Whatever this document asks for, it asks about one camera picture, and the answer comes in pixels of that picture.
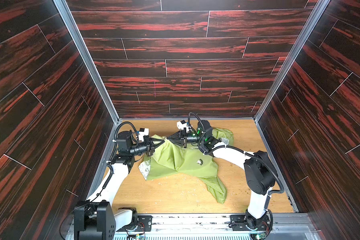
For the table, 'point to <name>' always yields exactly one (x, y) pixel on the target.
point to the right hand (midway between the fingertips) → (167, 137)
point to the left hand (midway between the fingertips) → (165, 142)
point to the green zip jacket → (165, 161)
